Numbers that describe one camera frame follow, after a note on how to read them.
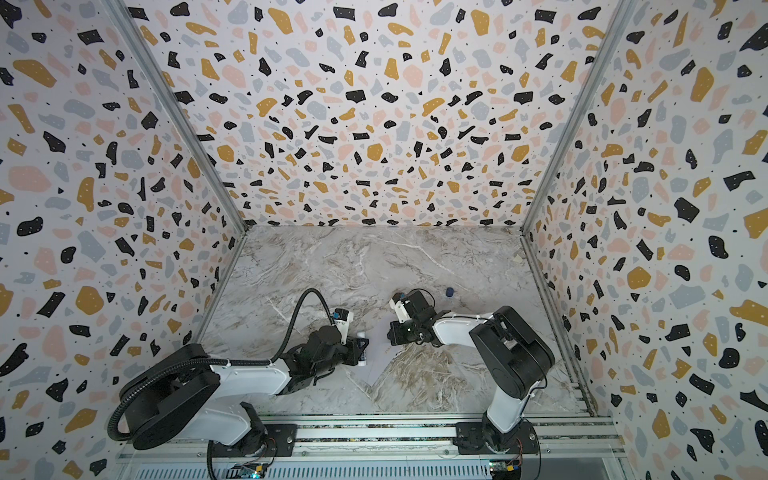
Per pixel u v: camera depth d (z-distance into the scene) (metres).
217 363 0.49
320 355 0.68
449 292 1.03
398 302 0.87
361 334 0.86
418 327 0.75
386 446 0.73
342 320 0.78
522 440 0.73
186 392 0.43
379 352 0.89
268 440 0.73
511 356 0.47
